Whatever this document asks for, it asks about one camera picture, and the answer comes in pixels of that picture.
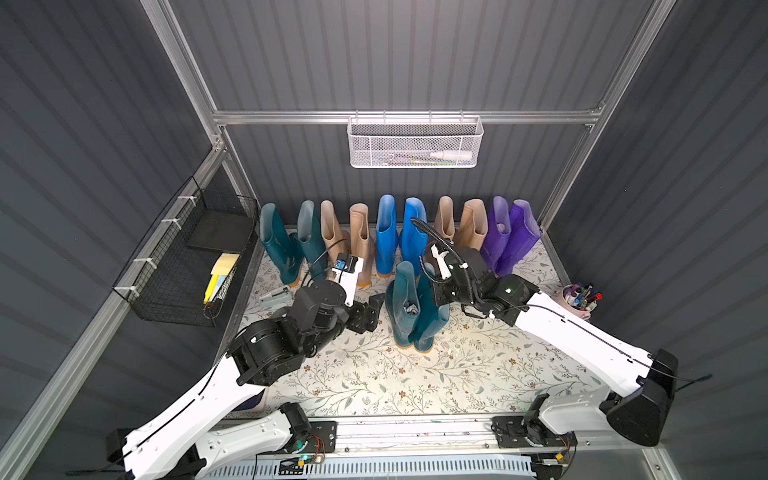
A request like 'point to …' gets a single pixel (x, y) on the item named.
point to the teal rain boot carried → (287, 248)
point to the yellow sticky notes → (220, 269)
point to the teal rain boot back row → (312, 239)
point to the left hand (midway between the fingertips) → (370, 296)
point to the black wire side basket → (167, 281)
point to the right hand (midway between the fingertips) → (434, 281)
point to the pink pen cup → (581, 299)
